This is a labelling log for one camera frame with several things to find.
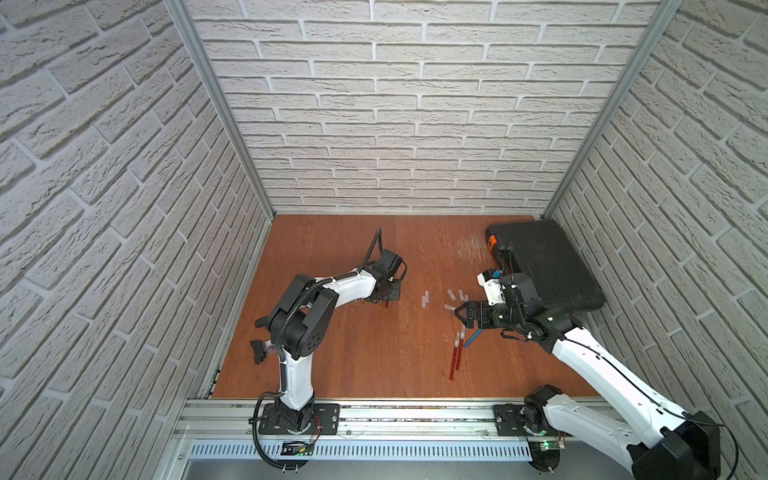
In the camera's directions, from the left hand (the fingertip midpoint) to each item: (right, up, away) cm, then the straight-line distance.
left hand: (396, 287), depth 97 cm
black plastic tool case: (+51, +12, +3) cm, 52 cm away
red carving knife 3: (+20, -13, -10) cm, 26 cm away
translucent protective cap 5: (+22, -3, 0) cm, 22 cm away
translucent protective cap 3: (+17, -6, -3) cm, 19 cm away
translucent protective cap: (+9, -4, -3) cm, 10 cm away
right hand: (+21, -4, -18) cm, 28 cm away
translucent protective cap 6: (+23, -3, -1) cm, 24 cm away
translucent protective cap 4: (+19, -3, 0) cm, 19 cm away
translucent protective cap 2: (+10, -3, -1) cm, 11 cm away
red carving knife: (-3, -5, -3) cm, 6 cm away
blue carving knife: (+23, -14, -10) cm, 28 cm away
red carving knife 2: (+17, -18, -12) cm, 28 cm away
